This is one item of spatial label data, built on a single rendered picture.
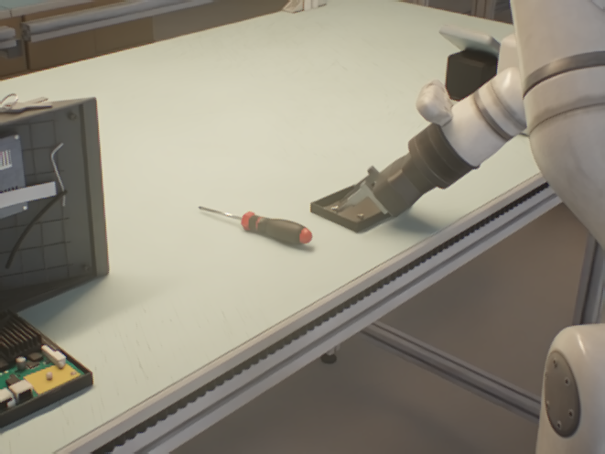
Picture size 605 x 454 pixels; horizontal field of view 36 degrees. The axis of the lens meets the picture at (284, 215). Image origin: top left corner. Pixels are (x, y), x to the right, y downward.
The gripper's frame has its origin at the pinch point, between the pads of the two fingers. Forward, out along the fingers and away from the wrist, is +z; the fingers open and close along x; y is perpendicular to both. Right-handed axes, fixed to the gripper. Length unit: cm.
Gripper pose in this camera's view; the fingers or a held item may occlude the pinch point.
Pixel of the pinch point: (337, 208)
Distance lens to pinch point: 120.7
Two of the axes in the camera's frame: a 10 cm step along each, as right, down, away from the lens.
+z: -7.0, 5.5, 4.6
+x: 2.5, -4.2, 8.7
